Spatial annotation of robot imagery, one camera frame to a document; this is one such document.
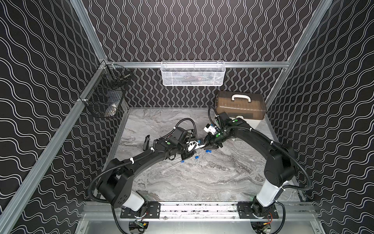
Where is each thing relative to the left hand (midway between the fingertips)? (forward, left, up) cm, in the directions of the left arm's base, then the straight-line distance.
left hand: (194, 147), depth 83 cm
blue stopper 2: (+1, -2, -14) cm, 14 cm away
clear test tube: (-7, +13, -14) cm, 20 cm away
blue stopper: (+5, -10, -12) cm, 16 cm away
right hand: (-1, -5, +2) cm, 5 cm away
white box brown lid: (+29, -30, +8) cm, 42 cm away
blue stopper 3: (-4, -2, +13) cm, 14 cm away
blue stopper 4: (-3, +6, -13) cm, 15 cm away
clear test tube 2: (-4, +14, -12) cm, 19 cm away
